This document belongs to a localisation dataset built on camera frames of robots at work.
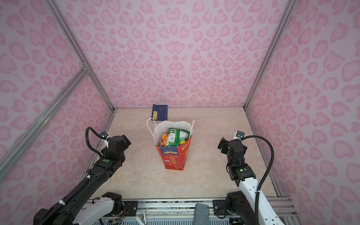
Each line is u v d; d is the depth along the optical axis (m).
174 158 0.76
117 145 0.61
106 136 0.67
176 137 0.78
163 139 0.77
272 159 0.55
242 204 0.59
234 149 0.57
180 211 0.73
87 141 0.54
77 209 0.44
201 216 0.68
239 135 0.66
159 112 1.17
